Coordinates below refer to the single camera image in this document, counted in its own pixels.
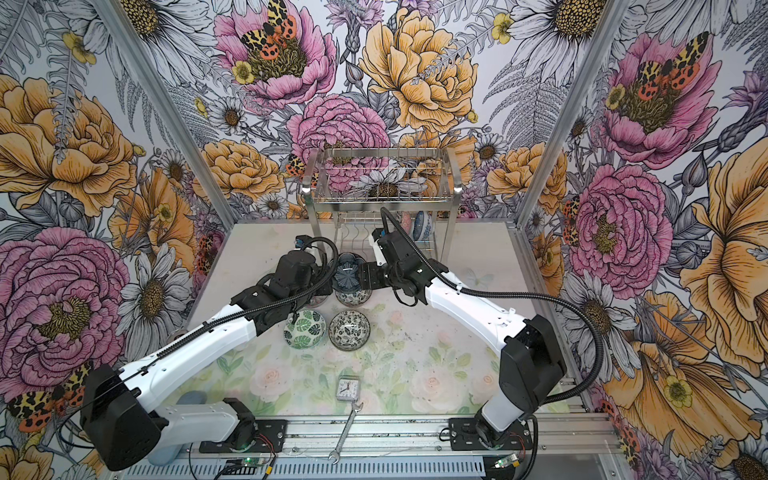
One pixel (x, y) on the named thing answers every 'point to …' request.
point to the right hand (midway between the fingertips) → (368, 282)
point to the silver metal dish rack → (368, 189)
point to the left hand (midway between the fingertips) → (327, 279)
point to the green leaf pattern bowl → (308, 330)
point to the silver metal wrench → (336, 453)
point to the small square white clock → (347, 388)
